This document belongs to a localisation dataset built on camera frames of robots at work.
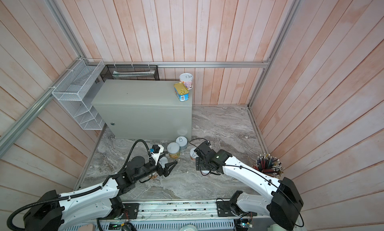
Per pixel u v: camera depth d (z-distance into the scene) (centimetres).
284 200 39
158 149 66
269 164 76
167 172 68
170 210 75
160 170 67
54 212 41
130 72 90
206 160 60
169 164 68
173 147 87
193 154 88
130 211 73
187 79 78
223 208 74
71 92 75
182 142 93
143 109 78
